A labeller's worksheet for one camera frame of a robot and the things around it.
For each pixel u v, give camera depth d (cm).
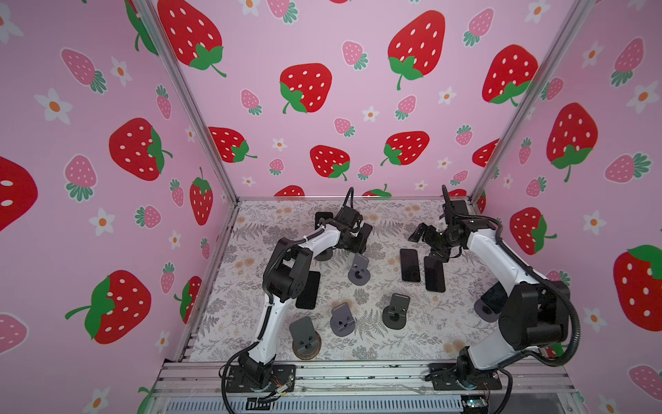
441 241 74
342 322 80
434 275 96
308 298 90
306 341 74
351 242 92
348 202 86
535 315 44
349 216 85
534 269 47
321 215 98
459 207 70
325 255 103
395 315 82
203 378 74
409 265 98
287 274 58
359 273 91
